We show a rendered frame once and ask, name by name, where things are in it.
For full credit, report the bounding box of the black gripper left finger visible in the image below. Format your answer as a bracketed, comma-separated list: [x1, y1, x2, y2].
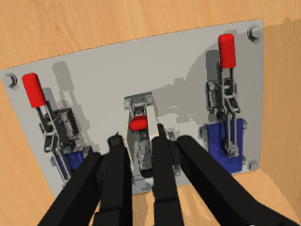
[37, 110, 135, 226]

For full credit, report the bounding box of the blue rectangular plate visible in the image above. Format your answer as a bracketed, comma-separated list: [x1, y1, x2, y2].
[57, 146, 85, 174]

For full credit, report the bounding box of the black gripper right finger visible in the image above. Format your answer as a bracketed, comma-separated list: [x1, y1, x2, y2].
[146, 105, 300, 226]

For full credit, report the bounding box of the blue flat plate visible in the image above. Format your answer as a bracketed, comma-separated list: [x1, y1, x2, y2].
[206, 117, 243, 173]

